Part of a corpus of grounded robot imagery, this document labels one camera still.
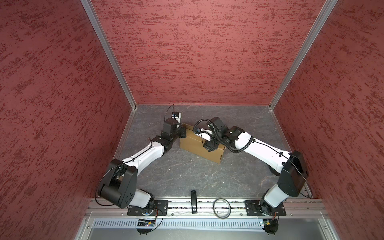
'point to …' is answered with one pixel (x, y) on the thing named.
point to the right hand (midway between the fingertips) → (208, 139)
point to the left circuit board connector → (145, 222)
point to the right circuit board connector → (271, 226)
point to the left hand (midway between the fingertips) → (184, 129)
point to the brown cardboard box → (194, 144)
